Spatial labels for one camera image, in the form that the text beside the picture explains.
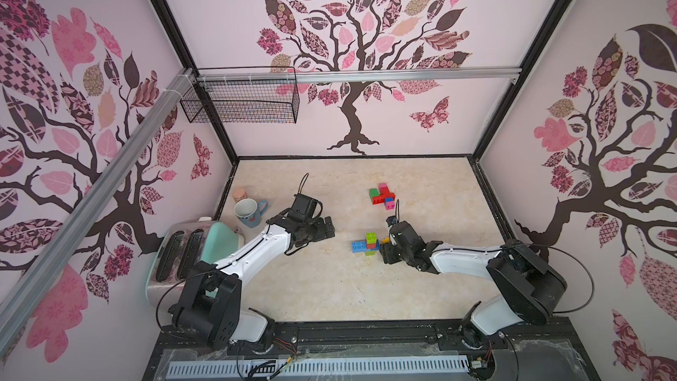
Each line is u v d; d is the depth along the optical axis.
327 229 0.79
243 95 1.63
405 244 0.72
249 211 0.97
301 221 0.67
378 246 0.85
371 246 0.85
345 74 0.92
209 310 0.42
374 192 1.07
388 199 1.04
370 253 0.89
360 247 0.87
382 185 1.09
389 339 0.75
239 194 0.95
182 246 0.73
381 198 1.03
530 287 0.44
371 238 0.83
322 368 0.70
